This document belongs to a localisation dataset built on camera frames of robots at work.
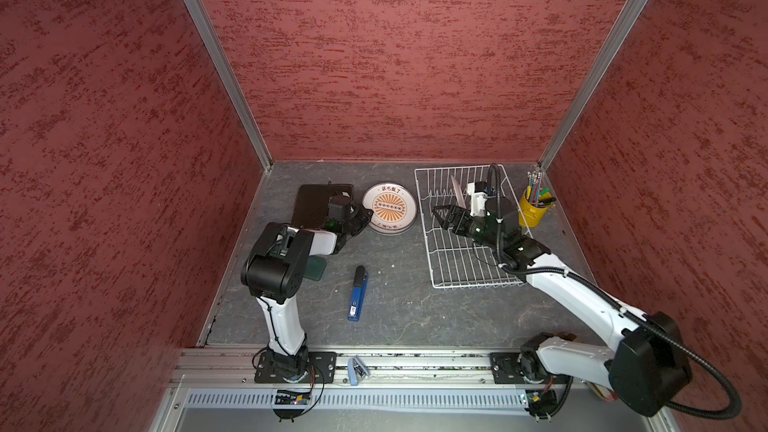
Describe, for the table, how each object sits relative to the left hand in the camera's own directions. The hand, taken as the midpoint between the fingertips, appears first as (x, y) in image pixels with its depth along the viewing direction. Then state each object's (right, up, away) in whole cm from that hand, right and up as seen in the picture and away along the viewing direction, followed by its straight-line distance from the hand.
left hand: (376, 214), depth 99 cm
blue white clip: (-4, -37, -27) cm, 46 cm away
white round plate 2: (+26, +7, -9) cm, 29 cm away
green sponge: (-19, -16, -8) cm, 26 cm away
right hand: (+19, +1, -19) cm, 27 cm away
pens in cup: (+53, +7, -2) cm, 54 cm away
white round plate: (+6, +2, +3) cm, 7 cm away
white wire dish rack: (+28, -14, -7) cm, 32 cm away
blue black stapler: (-4, -19, -14) cm, 23 cm away
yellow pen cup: (+52, +1, -4) cm, 53 cm away
